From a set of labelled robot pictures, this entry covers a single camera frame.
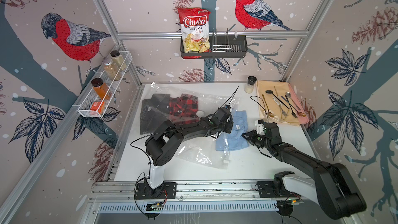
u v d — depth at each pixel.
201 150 0.84
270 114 1.01
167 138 0.54
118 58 0.80
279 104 1.07
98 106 0.64
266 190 0.73
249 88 1.13
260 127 0.81
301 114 1.01
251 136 0.78
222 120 0.72
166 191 0.73
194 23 0.81
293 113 1.03
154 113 1.00
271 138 0.68
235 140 0.87
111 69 0.74
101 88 0.66
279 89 1.15
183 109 1.01
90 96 0.69
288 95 1.10
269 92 1.14
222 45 0.95
